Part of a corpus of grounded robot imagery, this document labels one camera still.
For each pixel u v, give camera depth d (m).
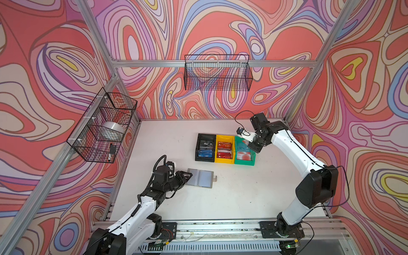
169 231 0.73
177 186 0.74
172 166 0.75
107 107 0.74
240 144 0.95
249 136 0.74
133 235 0.52
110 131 0.70
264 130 0.59
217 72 0.96
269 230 0.73
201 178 0.90
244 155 0.98
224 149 1.02
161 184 0.65
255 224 0.77
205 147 1.02
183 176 0.75
